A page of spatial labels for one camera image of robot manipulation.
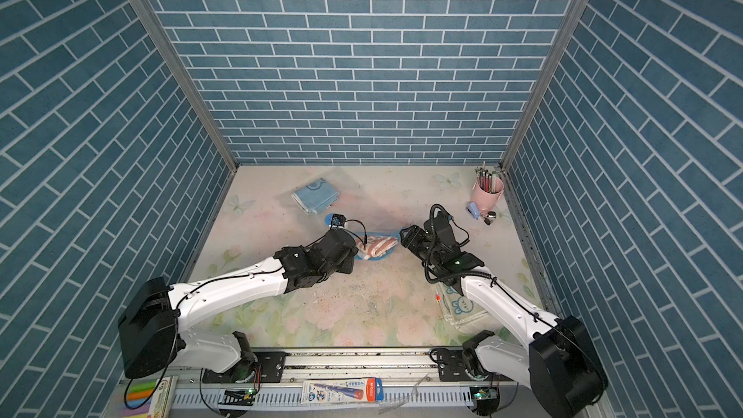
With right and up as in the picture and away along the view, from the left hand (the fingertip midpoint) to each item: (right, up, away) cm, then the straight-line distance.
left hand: (358, 255), depth 81 cm
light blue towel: (-19, +16, +27) cm, 37 cm away
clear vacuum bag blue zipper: (-7, +15, +27) cm, 32 cm away
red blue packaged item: (-3, -30, -12) cm, 33 cm away
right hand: (+14, +5, +2) cm, 15 cm away
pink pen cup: (+44, +15, +20) cm, 51 cm away
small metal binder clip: (+47, +9, +24) cm, 53 cm away
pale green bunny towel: (+28, -15, +1) cm, 32 cm away
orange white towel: (+5, +2, +1) cm, 6 cm away
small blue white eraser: (+40, +12, +23) cm, 48 cm away
